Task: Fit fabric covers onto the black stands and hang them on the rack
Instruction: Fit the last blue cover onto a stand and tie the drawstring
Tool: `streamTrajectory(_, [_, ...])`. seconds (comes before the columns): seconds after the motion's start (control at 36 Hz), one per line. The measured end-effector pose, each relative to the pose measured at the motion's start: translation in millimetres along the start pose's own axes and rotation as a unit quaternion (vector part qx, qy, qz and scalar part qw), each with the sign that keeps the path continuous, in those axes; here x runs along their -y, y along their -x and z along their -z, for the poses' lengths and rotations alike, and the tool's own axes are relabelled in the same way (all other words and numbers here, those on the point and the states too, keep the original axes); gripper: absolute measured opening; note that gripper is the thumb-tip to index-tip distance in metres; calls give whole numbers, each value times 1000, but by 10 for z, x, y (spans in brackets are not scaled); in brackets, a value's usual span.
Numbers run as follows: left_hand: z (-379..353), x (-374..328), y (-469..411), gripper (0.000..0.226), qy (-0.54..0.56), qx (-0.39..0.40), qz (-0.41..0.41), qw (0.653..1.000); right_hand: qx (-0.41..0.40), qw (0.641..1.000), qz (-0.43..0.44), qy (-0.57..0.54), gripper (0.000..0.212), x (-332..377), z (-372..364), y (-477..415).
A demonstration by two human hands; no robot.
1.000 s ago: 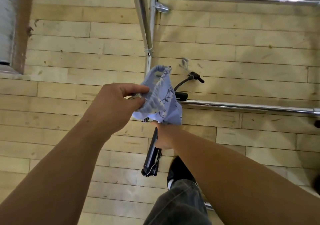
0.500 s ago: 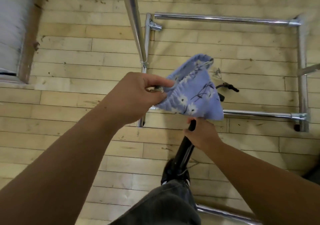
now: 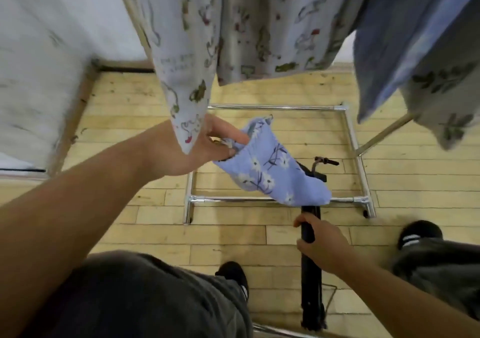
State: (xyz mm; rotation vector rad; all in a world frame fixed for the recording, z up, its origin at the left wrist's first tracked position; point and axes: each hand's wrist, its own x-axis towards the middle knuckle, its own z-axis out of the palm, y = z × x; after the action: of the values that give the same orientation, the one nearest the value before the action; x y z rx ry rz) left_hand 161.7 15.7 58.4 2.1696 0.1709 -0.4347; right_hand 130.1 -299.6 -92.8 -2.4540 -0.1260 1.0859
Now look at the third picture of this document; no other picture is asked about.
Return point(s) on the person's left hand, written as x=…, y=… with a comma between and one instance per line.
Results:
x=176, y=161

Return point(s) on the person's right hand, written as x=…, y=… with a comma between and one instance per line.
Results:
x=330, y=244

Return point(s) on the chrome clothes rack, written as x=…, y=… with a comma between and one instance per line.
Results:
x=277, y=199

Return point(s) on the blue floral bag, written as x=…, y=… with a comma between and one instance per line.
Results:
x=273, y=169

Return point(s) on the person's right forearm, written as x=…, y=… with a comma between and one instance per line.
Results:
x=405, y=304

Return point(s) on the person's left forearm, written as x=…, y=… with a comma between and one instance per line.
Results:
x=67, y=221

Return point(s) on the black striped right shoe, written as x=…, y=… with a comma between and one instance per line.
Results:
x=418, y=232

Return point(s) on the black striped shoe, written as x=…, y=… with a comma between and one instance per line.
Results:
x=234, y=274
x=418, y=232

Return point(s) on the black striped left shoe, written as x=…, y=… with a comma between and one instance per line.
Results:
x=234, y=274

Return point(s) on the black baseboard strip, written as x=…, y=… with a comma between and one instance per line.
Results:
x=127, y=69

